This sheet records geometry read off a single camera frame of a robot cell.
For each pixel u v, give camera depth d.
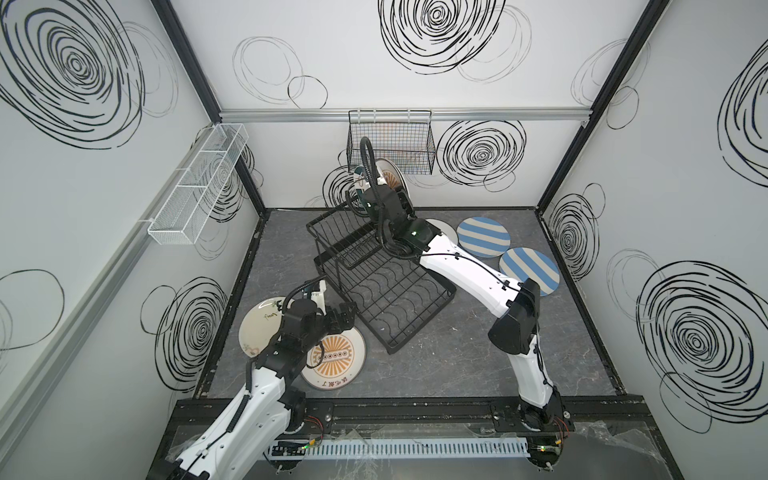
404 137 0.96
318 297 0.73
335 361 0.82
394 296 0.94
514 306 0.49
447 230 1.13
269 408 0.53
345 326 0.72
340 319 0.72
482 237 1.12
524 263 1.05
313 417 0.73
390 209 0.55
